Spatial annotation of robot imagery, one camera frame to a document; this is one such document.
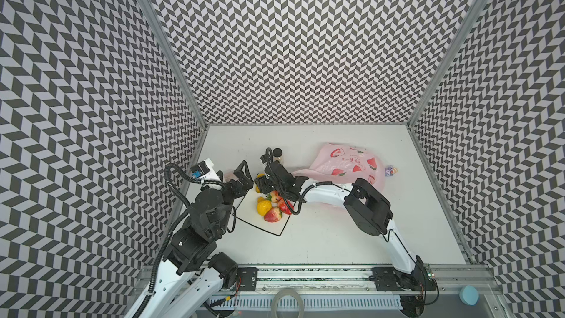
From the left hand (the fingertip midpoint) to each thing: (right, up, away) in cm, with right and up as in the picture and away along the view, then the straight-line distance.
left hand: (236, 168), depth 66 cm
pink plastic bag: (+38, -1, +21) cm, 43 cm away
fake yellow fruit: (+6, -16, +17) cm, 24 cm away
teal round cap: (+74, -41, +4) cm, 85 cm away
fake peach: (+10, -13, +20) cm, 26 cm away
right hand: (+3, -9, +26) cm, 28 cm away
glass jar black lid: (+10, +3, +31) cm, 32 cm away
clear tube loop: (+15, -41, +5) cm, 43 cm away
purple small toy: (+60, -5, +31) cm, 68 cm away
